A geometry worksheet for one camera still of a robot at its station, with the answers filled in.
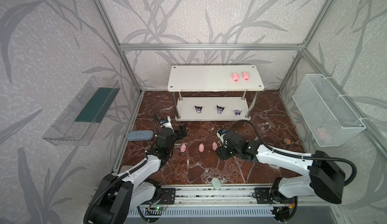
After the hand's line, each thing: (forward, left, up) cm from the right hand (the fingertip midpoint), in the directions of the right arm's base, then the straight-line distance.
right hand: (220, 144), depth 84 cm
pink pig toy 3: (0, +22, -5) cm, 22 cm away
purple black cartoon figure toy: (+21, -13, +1) cm, 25 cm away
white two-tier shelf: (+26, +2, +27) cm, 37 cm away
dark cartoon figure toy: (+22, +13, +3) cm, 26 cm away
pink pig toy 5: (+1, +3, -5) cm, 6 cm away
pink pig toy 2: (+24, -7, +29) cm, 38 cm away
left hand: (+11, +22, +7) cm, 26 cm away
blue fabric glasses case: (+8, +49, -5) cm, 50 cm away
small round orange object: (+5, -43, -8) cm, 44 cm away
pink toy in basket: (0, -50, +13) cm, 51 cm away
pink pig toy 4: (0, +11, -5) cm, 12 cm away
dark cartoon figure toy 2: (+22, -1, +3) cm, 22 cm away
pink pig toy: (+25, -13, +29) cm, 40 cm away
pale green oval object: (-19, +3, -5) cm, 20 cm away
